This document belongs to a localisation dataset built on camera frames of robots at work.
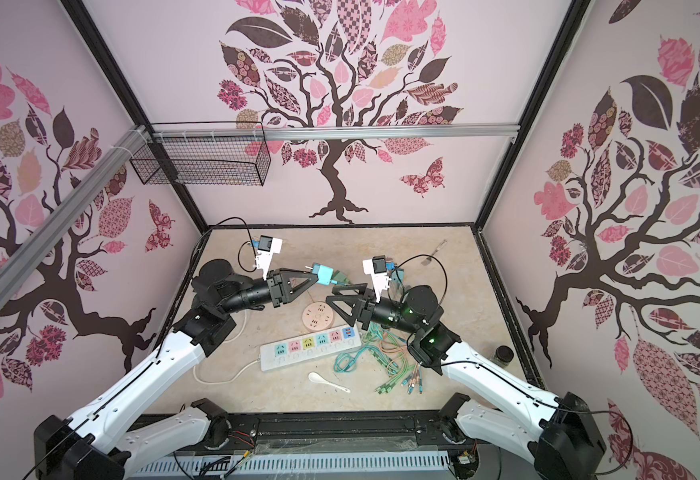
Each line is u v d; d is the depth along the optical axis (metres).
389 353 0.87
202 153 0.95
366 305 0.56
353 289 0.67
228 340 0.56
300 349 0.85
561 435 0.39
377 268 0.58
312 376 0.82
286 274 0.62
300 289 0.61
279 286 0.58
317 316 0.92
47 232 0.60
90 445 0.38
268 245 0.59
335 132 0.93
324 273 0.63
